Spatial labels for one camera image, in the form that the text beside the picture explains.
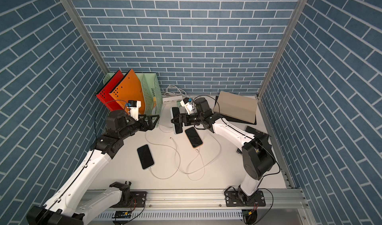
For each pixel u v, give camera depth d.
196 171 0.83
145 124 0.65
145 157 0.87
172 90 1.19
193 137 1.03
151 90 1.09
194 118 0.72
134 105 0.64
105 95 0.82
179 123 0.72
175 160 0.83
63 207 0.38
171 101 1.15
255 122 1.05
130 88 0.96
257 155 0.47
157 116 0.71
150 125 0.66
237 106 1.14
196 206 0.73
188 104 0.75
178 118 0.73
